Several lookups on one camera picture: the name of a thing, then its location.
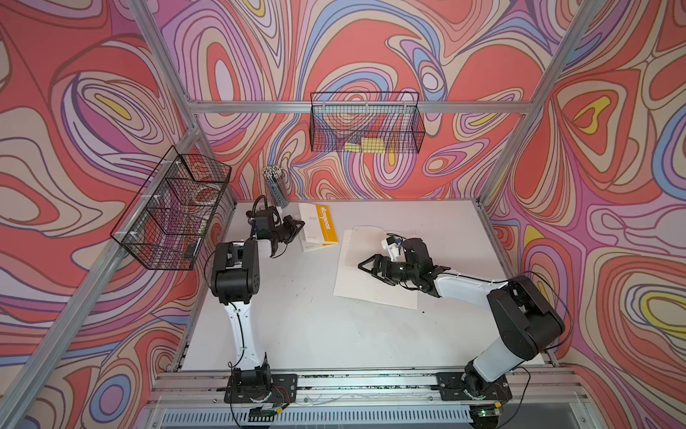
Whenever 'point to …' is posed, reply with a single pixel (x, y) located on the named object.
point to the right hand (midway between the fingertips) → (366, 276)
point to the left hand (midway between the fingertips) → (307, 222)
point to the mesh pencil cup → (273, 175)
